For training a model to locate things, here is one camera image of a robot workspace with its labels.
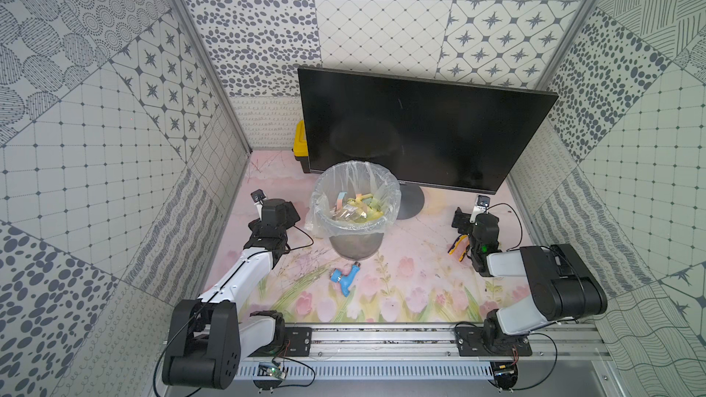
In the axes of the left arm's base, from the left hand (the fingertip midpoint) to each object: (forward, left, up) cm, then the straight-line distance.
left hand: (271, 208), depth 87 cm
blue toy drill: (-18, -24, -13) cm, 33 cm away
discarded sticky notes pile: (-1, -30, +3) cm, 30 cm away
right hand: (+5, -68, -8) cm, 69 cm away
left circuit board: (-41, -7, -14) cm, 44 cm away
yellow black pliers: (-5, -63, -14) cm, 65 cm away
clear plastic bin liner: (+6, -27, +8) cm, 29 cm away
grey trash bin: (-12, -28, -1) cm, 31 cm away
